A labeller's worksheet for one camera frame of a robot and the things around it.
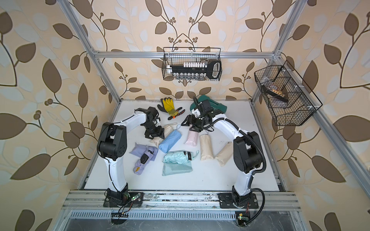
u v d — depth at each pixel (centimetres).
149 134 87
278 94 75
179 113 111
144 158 85
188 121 79
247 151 49
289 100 74
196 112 85
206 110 72
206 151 91
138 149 89
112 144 54
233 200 67
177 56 91
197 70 86
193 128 80
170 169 84
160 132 87
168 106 115
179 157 85
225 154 88
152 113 78
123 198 67
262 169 45
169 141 94
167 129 99
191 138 95
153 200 75
